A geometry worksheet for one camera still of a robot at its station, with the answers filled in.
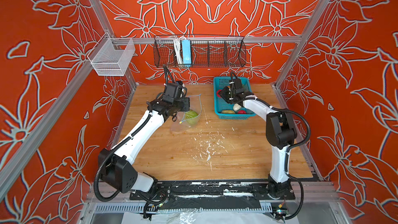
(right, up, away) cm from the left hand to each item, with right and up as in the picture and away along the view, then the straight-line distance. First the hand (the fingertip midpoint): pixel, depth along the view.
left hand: (186, 100), depth 79 cm
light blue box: (-1, +28, +10) cm, 30 cm away
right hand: (+19, +6, +18) cm, 27 cm away
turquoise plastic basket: (+23, +13, +34) cm, 43 cm away
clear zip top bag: (+4, -3, +19) cm, 19 cm away
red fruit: (+19, +5, +18) cm, 26 cm away
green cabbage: (+2, -10, +13) cm, 16 cm away
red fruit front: (+34, -8, +19) cm, 40 cm away
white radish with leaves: (+33, -5, +25) cm, 42 cm away
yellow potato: (+25, -7, +18) cm, 32 cm away
